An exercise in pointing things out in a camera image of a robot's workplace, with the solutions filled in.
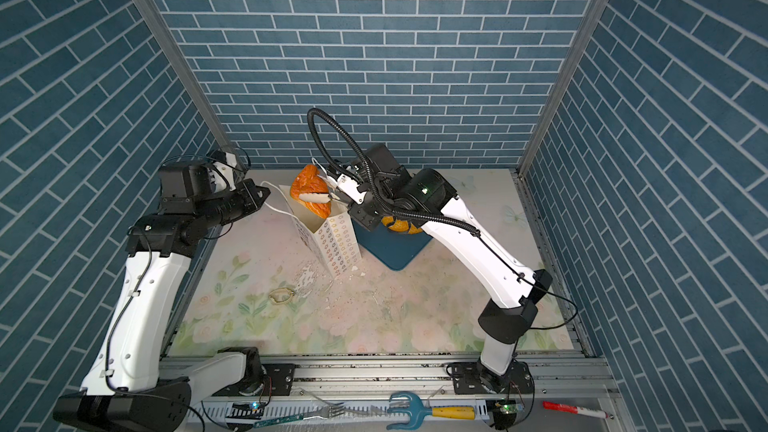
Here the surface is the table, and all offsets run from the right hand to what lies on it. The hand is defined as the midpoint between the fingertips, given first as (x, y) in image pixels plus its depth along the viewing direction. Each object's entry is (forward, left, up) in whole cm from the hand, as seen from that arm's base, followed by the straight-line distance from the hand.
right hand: (353, 198), depth 67 cm
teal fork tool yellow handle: (-35, -17, -34) cm, 52 cm away
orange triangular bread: (+7, +13, -2) cm, 15 cm away
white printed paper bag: (-1, +8, -17) cm, 18 cm away
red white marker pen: (-32, -55, -35) cm, 73 cm away
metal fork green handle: (-37, +4, -35) cm, 51 cm away
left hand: (+1, +19, 0) cm, 19 cm away
